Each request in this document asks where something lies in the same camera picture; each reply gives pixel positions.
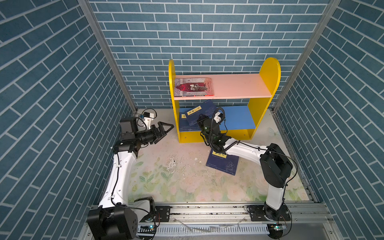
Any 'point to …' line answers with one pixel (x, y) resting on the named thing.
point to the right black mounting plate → (256, 213)
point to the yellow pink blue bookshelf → (239, 100)
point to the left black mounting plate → (164, 211)
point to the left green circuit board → (147, 230)
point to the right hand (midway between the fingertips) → (196, 112)
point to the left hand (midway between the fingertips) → (169, 130)
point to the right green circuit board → (276, 230)
